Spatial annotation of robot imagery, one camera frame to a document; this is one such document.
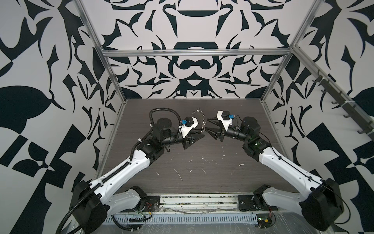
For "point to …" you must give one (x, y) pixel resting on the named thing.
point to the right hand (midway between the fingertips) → (207, 123)
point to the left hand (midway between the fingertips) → (203, 129)
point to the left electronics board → (138, 220)
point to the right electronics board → (264, 220)
